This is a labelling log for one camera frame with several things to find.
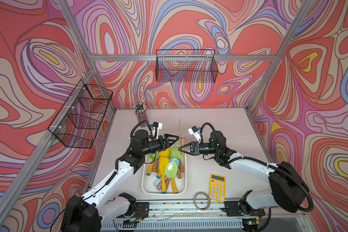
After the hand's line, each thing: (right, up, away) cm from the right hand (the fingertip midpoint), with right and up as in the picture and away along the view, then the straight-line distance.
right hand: (180, 153), depth 71 cm
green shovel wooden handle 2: (-5, -14, +12) cm, 19 cm away
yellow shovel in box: (-9, -6, +21) cm, 23 cm away
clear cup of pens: (-26, +24, +25) cm, 43 cm away
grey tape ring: (+8, -27, +4) cm, 29 cm away
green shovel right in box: (-1, 0, -1) cm, 1 cm away
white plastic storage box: (-18, -21, +9) cm, 29 cm away
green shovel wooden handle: (+1, +7, 0) cm, 7 cm away
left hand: (-1, +6, -1) cm, 6 cm away
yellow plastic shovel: (-10, -10, +13) cm, 19 cm away
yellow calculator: (+21, -22, +7) cm, 31 cm away
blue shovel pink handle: (-12, -20, +7) cm, 25 cm away
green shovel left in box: (-12, 0, -6) cm, 13 cm away
